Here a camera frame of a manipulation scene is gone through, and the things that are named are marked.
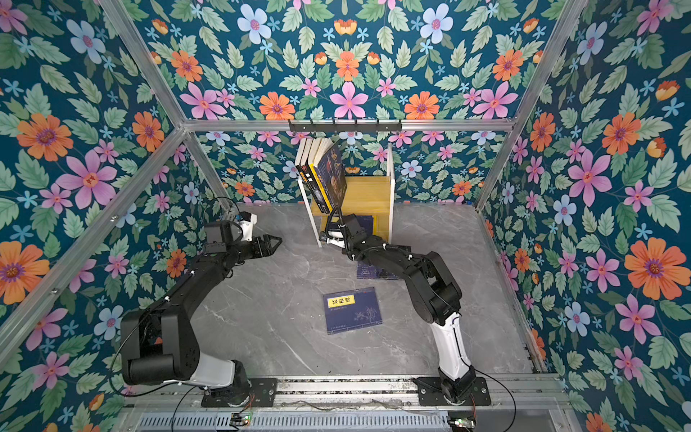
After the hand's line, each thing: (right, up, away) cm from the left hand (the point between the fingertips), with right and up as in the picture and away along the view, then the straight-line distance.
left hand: (274, 233), depth 86 cm
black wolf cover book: (+13, +15, -5) cm, 21 cm away
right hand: (+25, +2, +12) cm, 28 cm away
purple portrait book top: (+18, +22, -5) cm, 29 cm away
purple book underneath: (+30, -14, +12) cm, 35 cm away
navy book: (+25, -26, +3) cm, 36 cm away
